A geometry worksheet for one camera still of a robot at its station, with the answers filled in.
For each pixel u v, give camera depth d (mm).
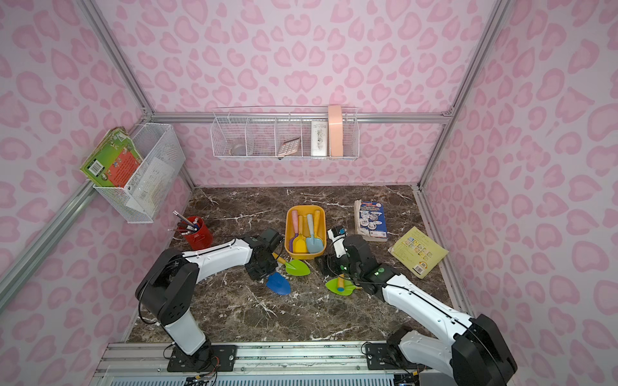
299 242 979
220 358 729
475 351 393
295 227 1007
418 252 962
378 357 720
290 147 936
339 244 719
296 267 927
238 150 975
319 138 926
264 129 1008
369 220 1036
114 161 719
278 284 884
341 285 857
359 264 607
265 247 728
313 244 974
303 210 1060
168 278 527
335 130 813
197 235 906
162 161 893
